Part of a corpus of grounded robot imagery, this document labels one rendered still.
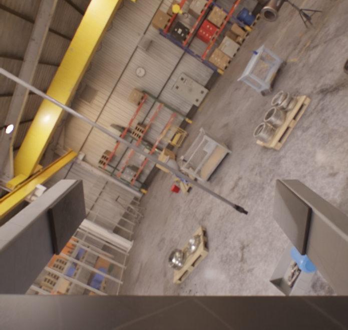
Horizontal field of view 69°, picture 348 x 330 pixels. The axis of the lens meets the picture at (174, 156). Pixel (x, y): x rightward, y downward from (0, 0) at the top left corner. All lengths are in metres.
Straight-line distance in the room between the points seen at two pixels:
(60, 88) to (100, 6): 3.75
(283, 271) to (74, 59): 10.74
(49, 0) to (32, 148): 6.17
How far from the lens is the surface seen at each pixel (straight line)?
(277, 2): 8.01
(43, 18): 12.12
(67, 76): 12.15
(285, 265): 3.91
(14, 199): 12.33
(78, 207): 0.16
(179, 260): 6.30
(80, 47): 12.03
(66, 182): 0.17
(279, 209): 0.17
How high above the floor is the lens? 2.60
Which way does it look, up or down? 10 degrees down
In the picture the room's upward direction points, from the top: 59 degrees counter-clockwise
